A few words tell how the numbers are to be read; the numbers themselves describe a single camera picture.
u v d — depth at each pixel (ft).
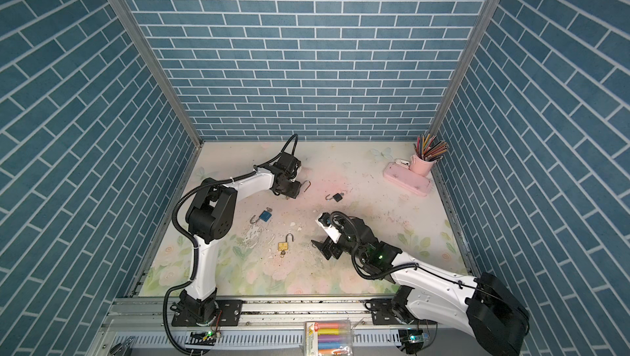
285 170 2.70
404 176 3.48
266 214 3.10
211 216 1.84
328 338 2.26
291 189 3.05
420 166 3.43
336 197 3.33
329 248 2.27
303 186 3.34
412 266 1.75
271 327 2.37
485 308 1.35
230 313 2.41
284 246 2.85
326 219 2.19
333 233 2.28
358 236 1.88
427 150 3.41
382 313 2.41
